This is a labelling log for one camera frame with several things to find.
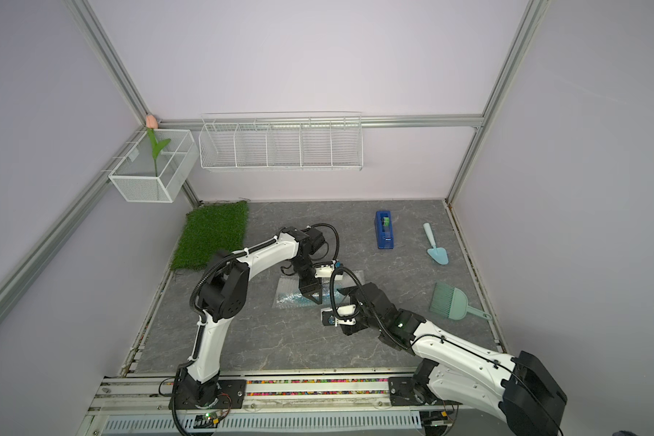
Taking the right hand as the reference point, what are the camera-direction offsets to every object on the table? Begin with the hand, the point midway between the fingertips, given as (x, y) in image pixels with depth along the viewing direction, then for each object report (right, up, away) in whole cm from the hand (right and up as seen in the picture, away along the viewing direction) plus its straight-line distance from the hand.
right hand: (342, 294), depth 81 cm
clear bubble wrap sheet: (-17, -2, +6) cm, 18 cm away
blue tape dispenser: (+17, +19, +24) cm, 35 cm away
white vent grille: (+2, -31, -10) cm, 33 cm away
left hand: (-8, -2, +9) cm, 12 cm away
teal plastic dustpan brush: (+37, -5, +9) cm, 38 cm away
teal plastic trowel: (+37, +10, +22) cm, 44 cm away
